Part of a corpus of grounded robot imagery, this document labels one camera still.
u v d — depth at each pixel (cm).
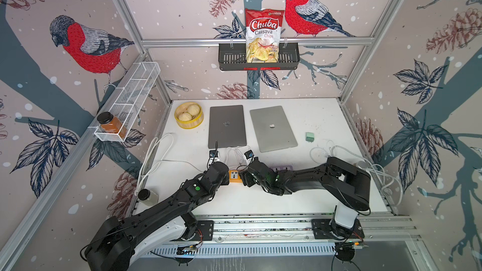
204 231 73
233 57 95
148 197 74
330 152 98
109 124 60
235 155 95
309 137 102
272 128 106
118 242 40
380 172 88
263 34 85
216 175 62
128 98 80
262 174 66
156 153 98
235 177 86
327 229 73
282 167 88
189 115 107
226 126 108
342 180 52
